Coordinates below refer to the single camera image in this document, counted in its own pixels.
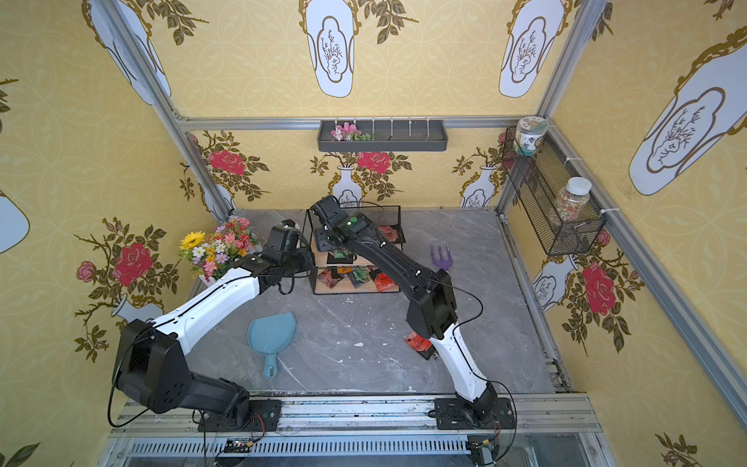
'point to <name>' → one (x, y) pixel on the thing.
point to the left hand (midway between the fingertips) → (302, 254)
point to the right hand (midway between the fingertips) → (338, 230)
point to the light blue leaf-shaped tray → (269, 335)
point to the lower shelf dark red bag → (327, 276)
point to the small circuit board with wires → (237, 445)
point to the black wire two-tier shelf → (339, 270)
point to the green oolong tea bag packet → (341, 253)
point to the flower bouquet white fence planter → (212, 253)
